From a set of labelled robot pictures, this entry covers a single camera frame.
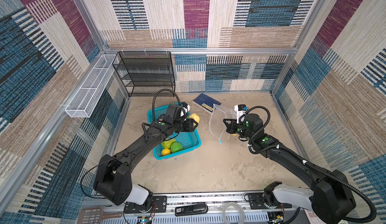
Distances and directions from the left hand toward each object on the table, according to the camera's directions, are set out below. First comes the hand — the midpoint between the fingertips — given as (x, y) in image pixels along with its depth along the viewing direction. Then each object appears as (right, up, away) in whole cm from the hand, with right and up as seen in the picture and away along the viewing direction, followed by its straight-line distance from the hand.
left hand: (195, 122), depth 82 cm
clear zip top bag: (+13, +4, +6) cm, 15 cm away
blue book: (+8, +11, +31) cm, 34 cm away
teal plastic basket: (-3, -13, +14) cm, 19 cm away
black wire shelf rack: (-35, +32, +29) cm, 56 cm away
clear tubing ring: (+22, -41, -9) cm, 47 cm away
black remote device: (-2, -38, -13) cm, 41 cm away
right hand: (+15, 0, -1) cm, 15 cm away
